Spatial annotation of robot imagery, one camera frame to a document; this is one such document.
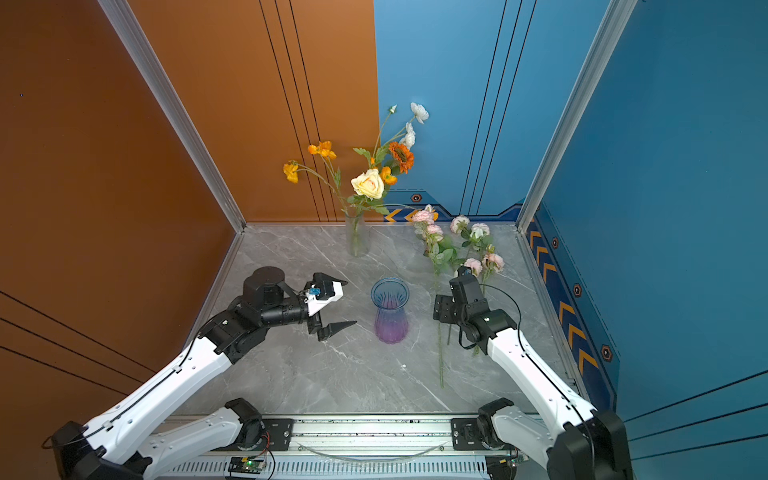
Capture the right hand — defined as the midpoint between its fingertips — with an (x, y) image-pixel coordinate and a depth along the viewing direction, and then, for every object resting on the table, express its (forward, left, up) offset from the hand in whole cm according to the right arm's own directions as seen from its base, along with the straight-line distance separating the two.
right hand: (444, 303), depth 83 cm
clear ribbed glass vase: (+30, +27, -4) cm, 41 cm away
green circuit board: (-36, +50, -13) cm, 62 cm away
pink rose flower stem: (+21, -19, -8) cm, 30 cm away
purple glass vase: (+1, +15, +4) cm, 16 cm away
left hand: (-6, +24, +14) cm, 29 cm away
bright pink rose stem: (+22, -1, -3) cm, 22 cm away
